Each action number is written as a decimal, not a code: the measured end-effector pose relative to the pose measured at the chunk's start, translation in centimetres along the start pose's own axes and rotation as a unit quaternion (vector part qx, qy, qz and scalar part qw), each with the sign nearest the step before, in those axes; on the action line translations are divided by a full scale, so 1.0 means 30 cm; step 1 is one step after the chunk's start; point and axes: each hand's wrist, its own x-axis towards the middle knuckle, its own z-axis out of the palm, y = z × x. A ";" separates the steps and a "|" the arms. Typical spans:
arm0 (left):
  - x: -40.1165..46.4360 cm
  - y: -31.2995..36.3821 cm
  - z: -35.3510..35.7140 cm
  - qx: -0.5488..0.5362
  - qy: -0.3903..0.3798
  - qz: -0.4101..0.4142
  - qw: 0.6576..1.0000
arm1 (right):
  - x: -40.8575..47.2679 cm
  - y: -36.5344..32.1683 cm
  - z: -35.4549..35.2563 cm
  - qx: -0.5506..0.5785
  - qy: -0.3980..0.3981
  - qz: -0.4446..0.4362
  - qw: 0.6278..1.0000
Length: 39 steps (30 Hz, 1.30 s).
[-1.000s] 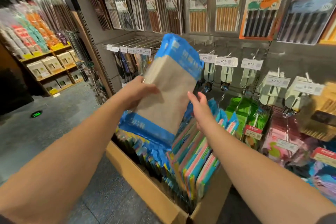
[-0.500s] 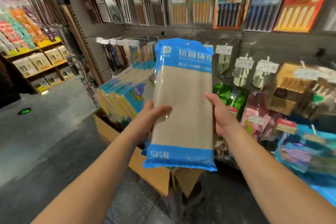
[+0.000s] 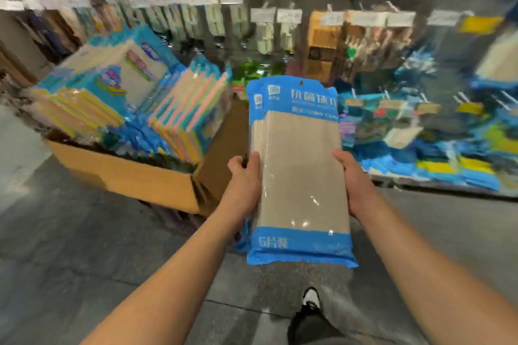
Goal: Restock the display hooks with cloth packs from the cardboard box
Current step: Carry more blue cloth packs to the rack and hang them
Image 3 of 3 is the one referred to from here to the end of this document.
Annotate person's right hand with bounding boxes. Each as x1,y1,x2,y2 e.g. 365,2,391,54
332,149,380,222

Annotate person's left hand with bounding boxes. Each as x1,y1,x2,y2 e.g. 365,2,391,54
219,152,262,224

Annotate blue grey cloth packets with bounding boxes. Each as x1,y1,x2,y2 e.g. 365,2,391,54
235,75,359,269

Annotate brown cardboard box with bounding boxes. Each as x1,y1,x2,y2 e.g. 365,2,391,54
44,98,250,216

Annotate person's right forearm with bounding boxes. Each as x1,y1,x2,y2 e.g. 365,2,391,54
356,195,518,345

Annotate person's black shoe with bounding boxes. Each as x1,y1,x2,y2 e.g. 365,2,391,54
299,286,323,313

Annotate person's grey trousers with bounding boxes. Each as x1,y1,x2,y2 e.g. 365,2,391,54
287,304,357,345

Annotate yellow hanging tag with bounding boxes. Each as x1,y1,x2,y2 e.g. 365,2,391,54
461,16,505,35

